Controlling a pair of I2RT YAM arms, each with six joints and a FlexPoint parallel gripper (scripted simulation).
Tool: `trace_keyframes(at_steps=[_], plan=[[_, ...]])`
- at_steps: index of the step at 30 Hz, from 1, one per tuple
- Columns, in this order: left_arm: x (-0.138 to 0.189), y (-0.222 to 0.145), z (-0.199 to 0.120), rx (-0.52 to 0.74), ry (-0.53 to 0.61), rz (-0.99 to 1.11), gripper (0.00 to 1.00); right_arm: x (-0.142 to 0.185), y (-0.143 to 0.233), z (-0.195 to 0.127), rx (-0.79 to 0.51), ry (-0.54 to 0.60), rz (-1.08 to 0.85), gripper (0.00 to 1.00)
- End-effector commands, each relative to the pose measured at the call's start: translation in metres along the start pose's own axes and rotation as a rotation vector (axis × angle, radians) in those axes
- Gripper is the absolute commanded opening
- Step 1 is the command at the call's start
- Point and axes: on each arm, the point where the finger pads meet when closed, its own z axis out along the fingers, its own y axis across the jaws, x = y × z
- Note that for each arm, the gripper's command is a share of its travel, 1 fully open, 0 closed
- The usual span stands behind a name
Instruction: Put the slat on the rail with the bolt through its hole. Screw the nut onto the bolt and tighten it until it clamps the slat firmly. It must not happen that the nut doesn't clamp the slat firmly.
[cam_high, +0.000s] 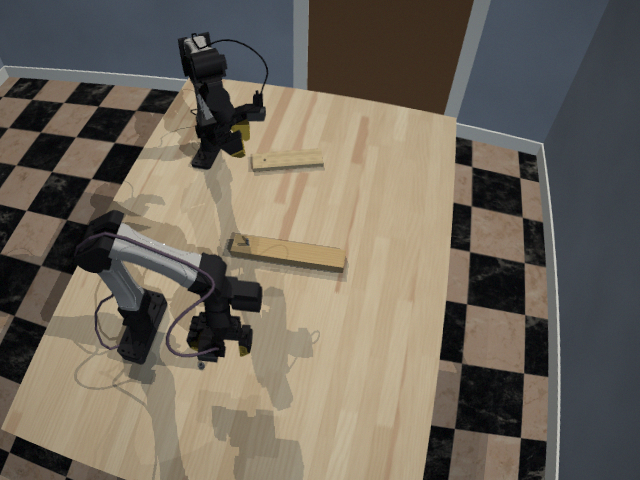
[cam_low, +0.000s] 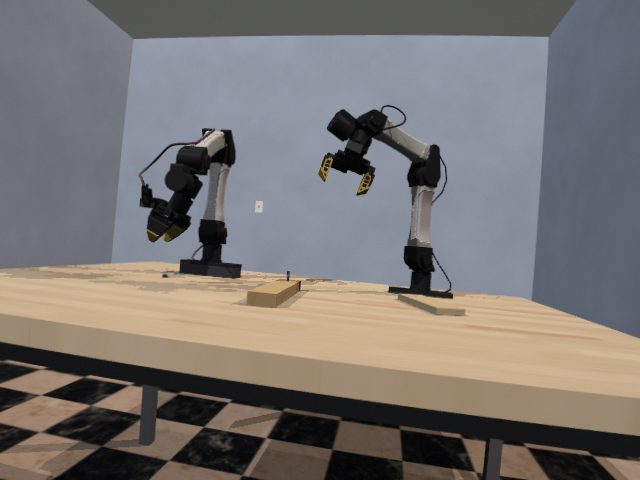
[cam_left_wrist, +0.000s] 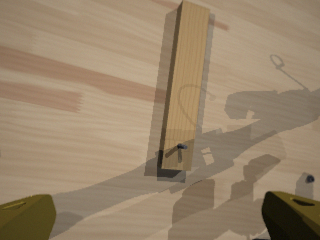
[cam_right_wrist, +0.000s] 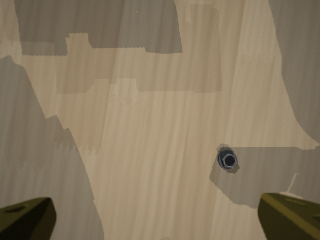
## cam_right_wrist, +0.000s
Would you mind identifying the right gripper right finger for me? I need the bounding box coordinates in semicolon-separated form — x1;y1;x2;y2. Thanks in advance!
257;193;320;240

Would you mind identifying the dark grey hex nut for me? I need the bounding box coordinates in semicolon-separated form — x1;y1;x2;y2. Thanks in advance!
218;150;237;169

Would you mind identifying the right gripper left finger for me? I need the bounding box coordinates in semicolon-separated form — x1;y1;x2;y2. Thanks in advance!
0;197;57;240

